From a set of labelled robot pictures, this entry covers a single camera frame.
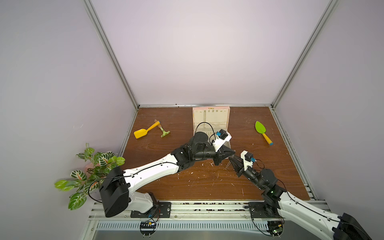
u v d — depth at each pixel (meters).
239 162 0.71
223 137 0.58
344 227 0.44
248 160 0.64
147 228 0.71
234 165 0.74
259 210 0.73
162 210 0.75
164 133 1.03
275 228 0.70
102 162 0.60
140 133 1.03
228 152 0.64
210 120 0.92
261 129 1.06
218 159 0.63
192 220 0.71
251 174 0.67
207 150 0.59
